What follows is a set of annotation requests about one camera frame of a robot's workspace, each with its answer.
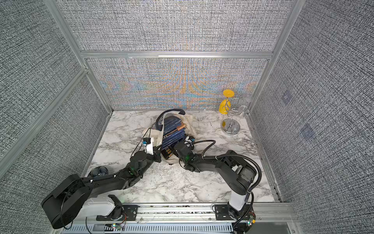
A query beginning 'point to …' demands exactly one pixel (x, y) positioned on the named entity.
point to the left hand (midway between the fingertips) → (165, 145)
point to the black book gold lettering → (167, 152)
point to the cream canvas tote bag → (156, 133)
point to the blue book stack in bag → (174, 131)
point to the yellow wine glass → (224, 106)
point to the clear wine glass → (243, 108)
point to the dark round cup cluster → (98, 171)
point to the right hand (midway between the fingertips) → (172, 143)
